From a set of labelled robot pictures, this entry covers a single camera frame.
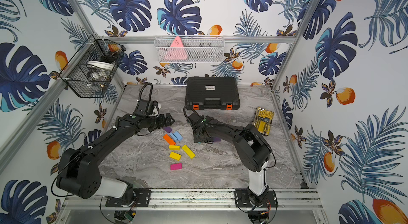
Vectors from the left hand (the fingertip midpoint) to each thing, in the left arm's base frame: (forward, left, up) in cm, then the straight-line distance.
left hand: (168, 119), depth 86 cm
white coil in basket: (+16, +33, +22) cm, 43 cm away
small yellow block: (-9, -3, -14) cm, 17 cm away
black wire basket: (+13, +37, +22) cm, 45 cm away
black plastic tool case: (+28, -23, -6) cm, 37 cm away
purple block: (+2, +3, -14) cm, 14 cm away
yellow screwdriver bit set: (+10, -55, -10) cm, 57 cm away
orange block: (-4, +1, -15) cm, 16 cm away
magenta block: (-20, -6, -14) cm, 25 cm away
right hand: (-3, -18, -12) cm, 22 cm away
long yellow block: (-11, -12, -15) cm, 22 cm away
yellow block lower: (-14, -5, -15) cm, 21 cm away
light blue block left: (-2, -1, -13) cm, 14 cm away
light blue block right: (-2, -4, -14) cm, 14 cm away
